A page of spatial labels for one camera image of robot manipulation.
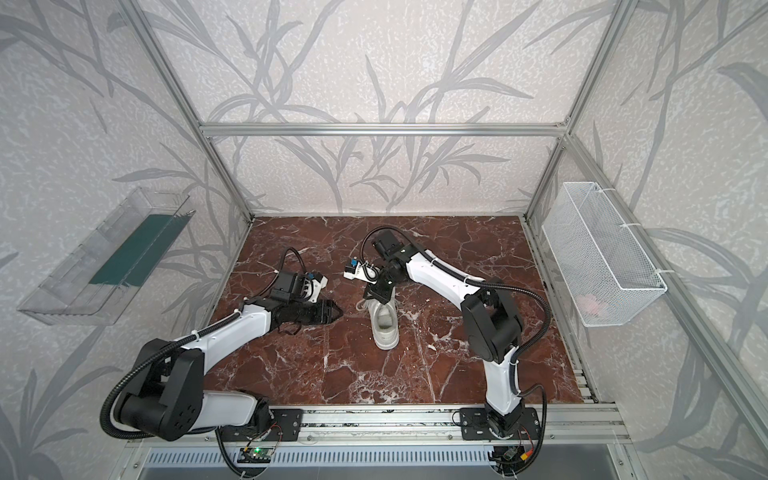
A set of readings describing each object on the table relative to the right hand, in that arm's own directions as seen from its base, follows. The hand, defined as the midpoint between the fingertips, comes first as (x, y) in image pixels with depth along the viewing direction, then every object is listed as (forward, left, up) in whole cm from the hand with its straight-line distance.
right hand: (369, 283), depth 88 cm
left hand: (-4, +9, -4) cm, 11 cm away
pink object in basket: (-12, -56, +9) cm, 58 cm away
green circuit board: (-41, +26, -12) cm, 49 cm away
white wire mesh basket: (-11, -53, +24) cm, 59 cm away
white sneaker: (-9, -4, -8) cm, 13 cm away
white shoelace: (-4, +4, -5) cm, 8 cm away
